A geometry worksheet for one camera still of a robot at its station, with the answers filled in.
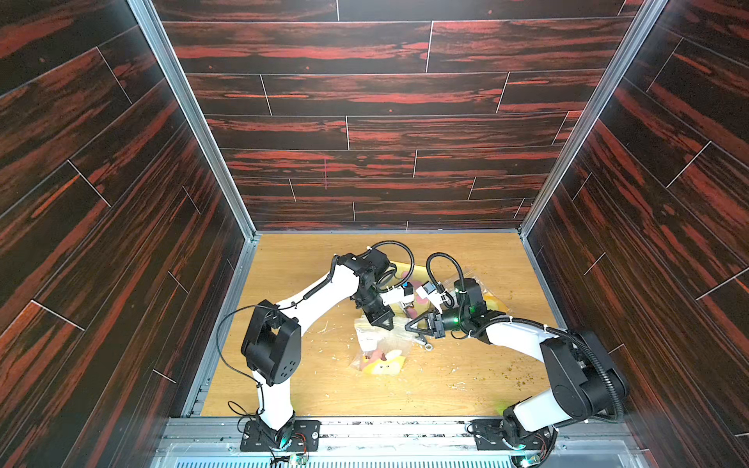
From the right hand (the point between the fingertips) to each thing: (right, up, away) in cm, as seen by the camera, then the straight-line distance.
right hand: (409, 325), depth 82 cm
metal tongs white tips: (+6, -8, +6) cm, 12 cm away
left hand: (-5, 0, -1) cm, 5 cm away
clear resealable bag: (-8, -7, -1) cm, 11 cm away
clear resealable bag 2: (+11, +11, -7) cm, 17 cm away
